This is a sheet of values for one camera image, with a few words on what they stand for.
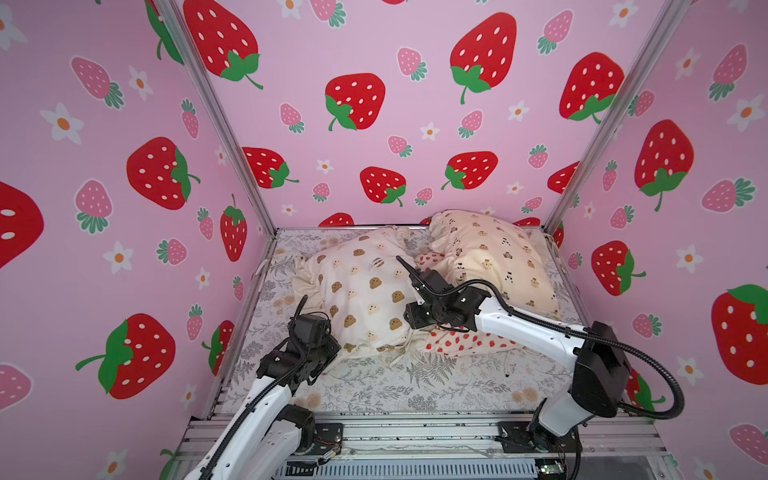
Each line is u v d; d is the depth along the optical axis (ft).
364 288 2.98
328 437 2.47
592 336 1.48
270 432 1.96
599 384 1.39
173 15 2.21
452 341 2.75
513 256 2.98
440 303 1.96
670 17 2.26
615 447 2.40
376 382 2.75
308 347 1.97
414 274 2.35
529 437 2.20
